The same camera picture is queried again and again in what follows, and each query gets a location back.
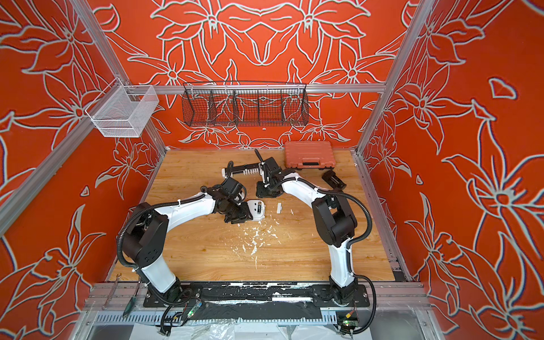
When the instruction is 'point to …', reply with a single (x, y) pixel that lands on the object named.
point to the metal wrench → (105, 306)
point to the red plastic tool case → (309, 154)
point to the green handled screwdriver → (132, 302)
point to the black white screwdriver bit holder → (246, 169)
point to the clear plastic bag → (213, 330)
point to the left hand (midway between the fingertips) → (252, 217)
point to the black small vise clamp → (333, 180)
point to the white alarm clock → (256, 208)
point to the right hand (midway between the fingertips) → (259, 190)
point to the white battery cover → (279, 207)
